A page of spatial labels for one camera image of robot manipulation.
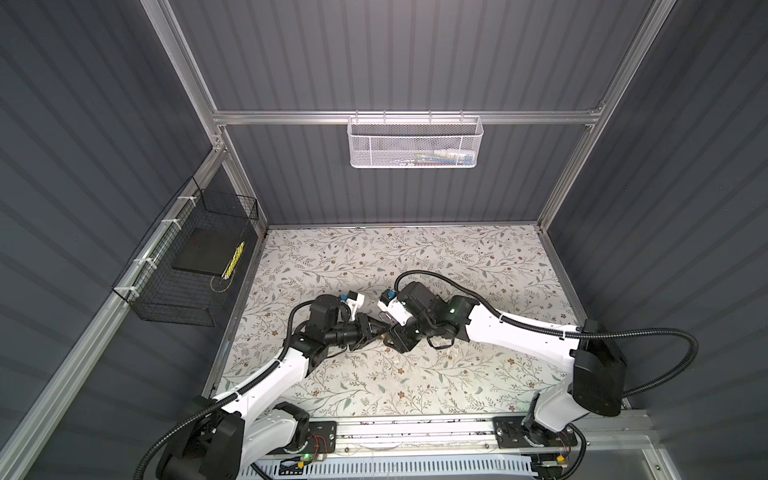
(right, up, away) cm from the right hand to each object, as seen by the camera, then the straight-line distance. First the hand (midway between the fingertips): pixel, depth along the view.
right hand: (392, 339), depth 78 cm
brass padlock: (-1, +1, -4) cm, 4 cm away
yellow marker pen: (-40, +21, -4) cm, 45 cm away
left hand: (0, +3, -1) cm, 3 cm away
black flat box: (-46, +23, -4) cm, 52 cm away
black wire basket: (-52, +18, -6) cm, 55 cm away
